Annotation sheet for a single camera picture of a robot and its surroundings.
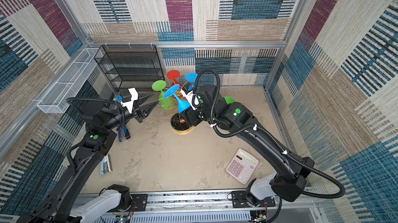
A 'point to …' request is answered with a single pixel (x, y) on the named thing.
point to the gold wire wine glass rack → (179, 122)
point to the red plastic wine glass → (174, 74)
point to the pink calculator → (242, 166)
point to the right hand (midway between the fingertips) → (189, 112)
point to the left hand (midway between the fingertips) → (154, 95)
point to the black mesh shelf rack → (131, 66)
